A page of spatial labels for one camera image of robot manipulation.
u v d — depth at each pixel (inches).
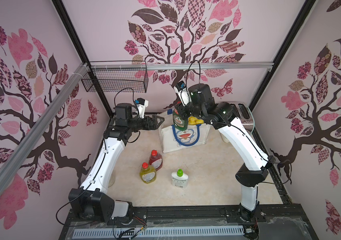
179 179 29.0
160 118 26.9
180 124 29.3
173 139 36.3
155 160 31.8
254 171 18.0
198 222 28.6
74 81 30.3
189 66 37.1
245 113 38.0
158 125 25.8
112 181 32.7
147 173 29.9
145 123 25.4
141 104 25.4
